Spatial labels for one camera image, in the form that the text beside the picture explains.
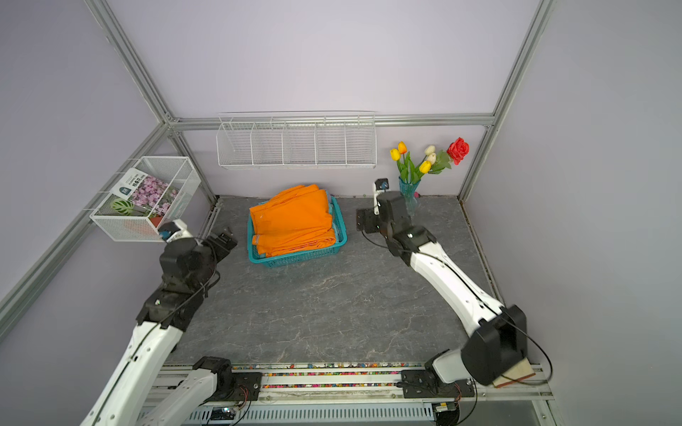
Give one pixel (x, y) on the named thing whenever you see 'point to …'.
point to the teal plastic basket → (300, 256)
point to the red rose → (457, 150)
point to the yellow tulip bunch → (433, 161)
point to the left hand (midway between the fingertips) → (223, 232)
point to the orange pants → (295, 220)
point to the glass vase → (408, 190)
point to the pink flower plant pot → (143, 194)
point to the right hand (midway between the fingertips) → (370, 207)
